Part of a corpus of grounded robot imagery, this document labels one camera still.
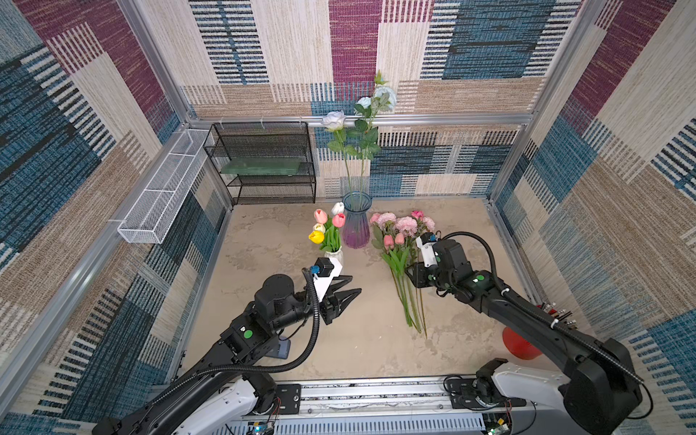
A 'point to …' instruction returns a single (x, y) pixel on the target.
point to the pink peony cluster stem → (384, 219)
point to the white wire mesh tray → (150, 218)
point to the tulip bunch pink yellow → (326, 229)
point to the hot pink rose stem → (419, 214)
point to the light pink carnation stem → (407, 226)
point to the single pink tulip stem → (396, 289)
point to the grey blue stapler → (280, 350)
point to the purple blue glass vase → (356, 218)
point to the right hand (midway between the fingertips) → (412, 273)
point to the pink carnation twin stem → (429, 223)
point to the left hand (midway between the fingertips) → (355, 285)
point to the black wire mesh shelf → (265, 139)
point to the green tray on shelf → (263, 165)
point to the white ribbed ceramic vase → (338, 255)
